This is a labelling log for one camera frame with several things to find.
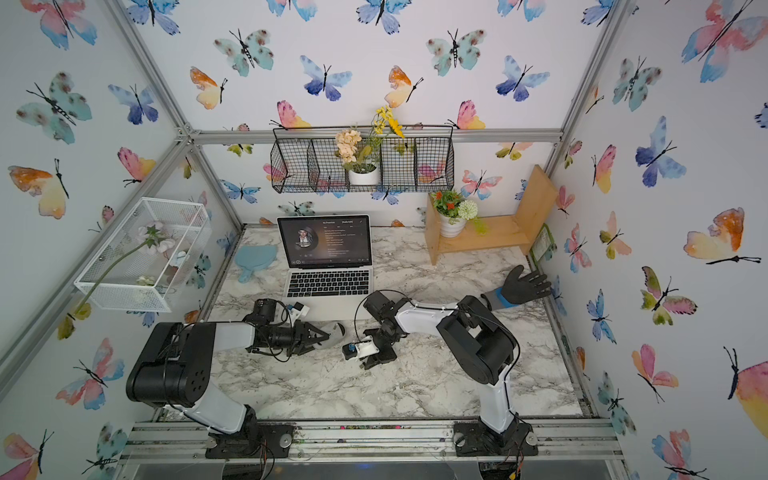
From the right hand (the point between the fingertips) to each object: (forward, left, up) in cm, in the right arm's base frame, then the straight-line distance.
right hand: (368, 353), depth 88 cm
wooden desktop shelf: (+43, -44, +8) cm, 62 cm away
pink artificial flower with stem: (+14, +51, +33) cm, 62 cm away
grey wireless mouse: (+5, +10, +4) cm, 11 cm away
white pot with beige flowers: (+43, +4, +35) cm, 56 cm away
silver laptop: (+31, +17, +1) cm, 35 cm away
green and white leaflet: (+42, -60, +3) cm, 73 cm away
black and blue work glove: (+24, -48, 0) cm, 53 cm away
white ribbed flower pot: (+41, -25, +11) cm, 49 cm away
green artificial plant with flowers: (+41, -23, +22) cm, 52 cm away
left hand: (+3, +12, +4) cm, 12 cm away
